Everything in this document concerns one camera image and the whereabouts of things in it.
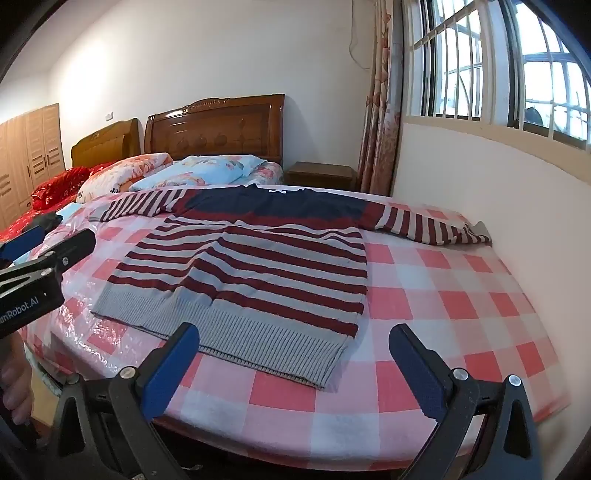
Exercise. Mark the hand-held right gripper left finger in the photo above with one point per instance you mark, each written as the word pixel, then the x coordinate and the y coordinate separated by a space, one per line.
pixel 170 371

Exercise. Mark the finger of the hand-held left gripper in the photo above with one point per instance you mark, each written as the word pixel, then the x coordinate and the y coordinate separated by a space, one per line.
pixel 69 249
pixel 25 240

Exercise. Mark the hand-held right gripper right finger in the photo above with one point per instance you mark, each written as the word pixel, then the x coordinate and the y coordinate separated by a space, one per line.
pixel 415 376

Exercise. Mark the striped knit sweater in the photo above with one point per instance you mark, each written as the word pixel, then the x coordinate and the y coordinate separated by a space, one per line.
pixel 258 277

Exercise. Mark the person's left hand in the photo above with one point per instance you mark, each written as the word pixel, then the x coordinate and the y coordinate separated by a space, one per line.
pixel 16 392

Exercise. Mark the red blanket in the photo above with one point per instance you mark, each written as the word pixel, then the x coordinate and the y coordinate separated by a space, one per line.
pixel 60 184

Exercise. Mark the pink checkered bed sheet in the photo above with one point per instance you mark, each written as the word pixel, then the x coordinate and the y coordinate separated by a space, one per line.
pixel 461 314

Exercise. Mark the wooden wardrobe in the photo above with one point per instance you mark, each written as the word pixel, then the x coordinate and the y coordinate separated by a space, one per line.
pixel 27 152

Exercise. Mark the pink floral quilt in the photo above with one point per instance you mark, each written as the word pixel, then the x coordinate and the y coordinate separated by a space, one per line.
pixel 129 173

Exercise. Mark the light wooden headboard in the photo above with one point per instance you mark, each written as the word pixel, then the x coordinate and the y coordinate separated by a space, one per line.
pixel 106 147

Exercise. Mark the blue floral quilt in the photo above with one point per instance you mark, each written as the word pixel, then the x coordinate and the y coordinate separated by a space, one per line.
pixel 203 173

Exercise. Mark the dark wooden headboard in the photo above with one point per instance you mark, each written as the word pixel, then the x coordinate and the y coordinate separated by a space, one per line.
pixel 221 129

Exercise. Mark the wooden nightstand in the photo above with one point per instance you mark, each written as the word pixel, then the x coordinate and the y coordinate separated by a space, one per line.
pixel 318 175

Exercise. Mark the floral curtain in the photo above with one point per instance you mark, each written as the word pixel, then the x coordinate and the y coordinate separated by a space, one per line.
pixel 381 115

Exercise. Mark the barred window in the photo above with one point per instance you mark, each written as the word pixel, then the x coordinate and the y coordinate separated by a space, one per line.
pixel 489 60

